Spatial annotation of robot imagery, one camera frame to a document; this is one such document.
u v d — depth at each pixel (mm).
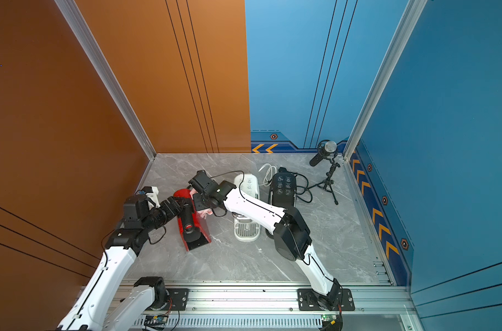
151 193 707
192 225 722
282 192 756
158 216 667
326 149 888
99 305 423
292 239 501
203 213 790
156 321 722
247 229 892
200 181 635
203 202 729
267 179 1083
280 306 729
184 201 767
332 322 695
